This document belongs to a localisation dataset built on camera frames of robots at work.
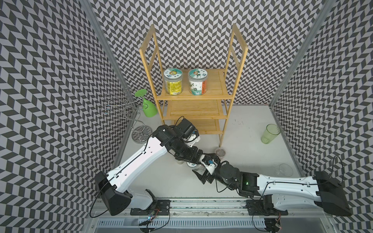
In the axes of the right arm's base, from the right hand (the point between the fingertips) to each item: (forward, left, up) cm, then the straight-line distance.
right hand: (200, 163), depth 72 cm
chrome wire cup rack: (+57, +56, -18) cm, 82 cm away
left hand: (-2, +3, +5) cm, 6 cm away
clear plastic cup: (+2, -50, -16) cm, 52 cm away
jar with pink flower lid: (-5, +1, +5) cm, 7 cm away
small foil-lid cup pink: (+11, -13, -11) cm, 21 cm away
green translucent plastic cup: (+21, -44, -6) cm, 49 cm away
